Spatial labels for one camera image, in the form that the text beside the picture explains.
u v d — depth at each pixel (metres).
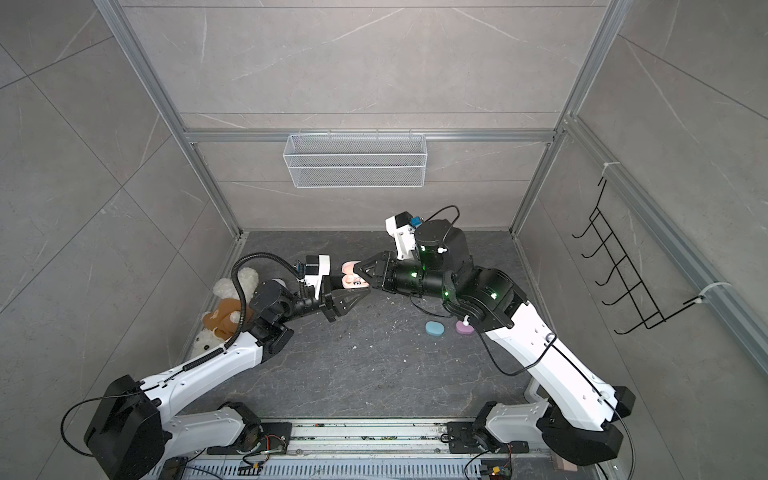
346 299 0.61
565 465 0.68
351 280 0.61
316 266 0.55
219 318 0.85
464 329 0.90
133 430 0.39
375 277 0.48
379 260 0.51
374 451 0.73
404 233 0.52
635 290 0.63
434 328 0.90
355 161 1.01
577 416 0.38
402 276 0.48
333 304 0.59
